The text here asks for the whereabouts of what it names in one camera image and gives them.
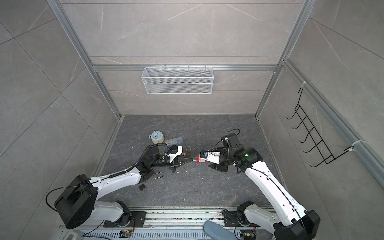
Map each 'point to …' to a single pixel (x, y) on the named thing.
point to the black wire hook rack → (319, 146)
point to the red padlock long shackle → (159, 177)
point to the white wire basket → (177, 80)
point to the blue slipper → (217, 232)
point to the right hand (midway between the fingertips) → (212, 156)
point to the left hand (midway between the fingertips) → (192, 156)
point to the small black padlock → (143, 187)
